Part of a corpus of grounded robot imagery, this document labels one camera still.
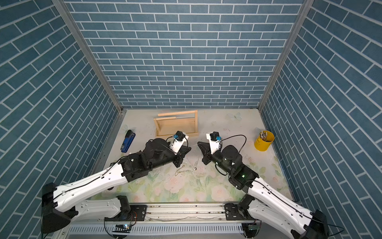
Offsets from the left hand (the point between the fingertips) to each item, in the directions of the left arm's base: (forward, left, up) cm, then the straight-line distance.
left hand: (193, 150), depth 67 cm
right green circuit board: (-26, -29, -26) cm, 48 cm away
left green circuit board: (-26, +34, -31) cm, 53 cm away
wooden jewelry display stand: (+34, +19, -26) cm, 47 cm away
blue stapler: (+22, +44, -25) cm, 55 cm away
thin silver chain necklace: (+1, +7, -27) cm, 28 cm away
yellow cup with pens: (+15, -43, -16) cm, 48 cm away
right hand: (+4, -4, 0) cm, 5 cm away
